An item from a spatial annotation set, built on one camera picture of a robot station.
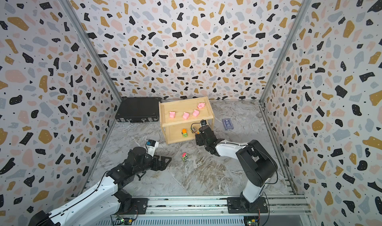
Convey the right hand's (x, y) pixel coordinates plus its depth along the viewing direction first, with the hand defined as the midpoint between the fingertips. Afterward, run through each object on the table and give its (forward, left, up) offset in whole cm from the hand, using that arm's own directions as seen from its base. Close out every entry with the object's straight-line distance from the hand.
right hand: (202, 134), depth 95 cm
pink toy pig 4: (+9, +1, +17) cm, 19 cm away
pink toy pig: (+1, +17, +17) cm, 24 cm away
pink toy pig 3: (+3, +4, +17) cm, 18 cm away
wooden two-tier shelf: (0, +12, +15) cm, 19 cm away
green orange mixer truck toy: (+2, +12, -1) cm, 12 cm away
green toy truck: (+5, +6, -2) cm, 8 cm away
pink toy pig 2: (+1, +9, +17) cm, 19 cm away
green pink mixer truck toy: (-14, +10, -4) cm, 18 cm away
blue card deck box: (+12, -18, -5) cm, 22 cm away
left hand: (-18, +19, +5) cm, 27 cm away
